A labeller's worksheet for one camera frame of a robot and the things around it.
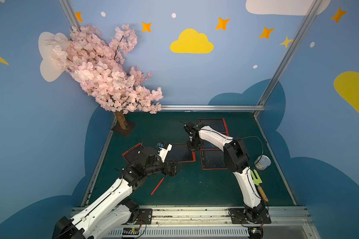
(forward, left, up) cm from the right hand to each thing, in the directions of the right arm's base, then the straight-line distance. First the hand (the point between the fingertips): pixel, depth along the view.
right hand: (195, 148), depth 99 cm
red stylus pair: (+22, -24, -2) cm, 33 cm away
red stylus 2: (-26, +22, -1) cm, 34 cm away
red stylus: (-6, +1, 0) cm, 6 cm away
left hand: (-18, +10, +17) cm, 27 cm away
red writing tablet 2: (+25, -18, -2) cm, 31 cm away
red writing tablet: (-3, +9, -1) cm, 10 cm away
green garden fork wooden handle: (-19, -37, -3) cm, 42 cm away
